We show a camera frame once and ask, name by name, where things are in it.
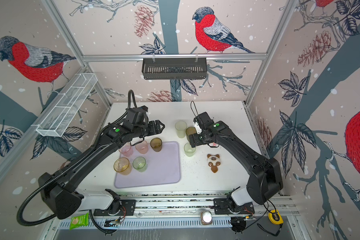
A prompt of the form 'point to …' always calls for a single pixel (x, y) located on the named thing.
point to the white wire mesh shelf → (59, 115)
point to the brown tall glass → (190, 130)
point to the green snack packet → (79, 221)
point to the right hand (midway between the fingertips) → (195, 141)
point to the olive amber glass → (156, 144)
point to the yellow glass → (122, 165)
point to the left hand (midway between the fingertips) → (159, 127)
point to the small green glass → (139, 163)
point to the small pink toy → (213, 144)
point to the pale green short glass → (189, 150)
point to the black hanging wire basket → (174, 68)
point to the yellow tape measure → (275, 217)
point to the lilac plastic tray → (163, 167)
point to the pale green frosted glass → (180, 126)
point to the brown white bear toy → (214, 161)
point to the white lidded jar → (206, 217)
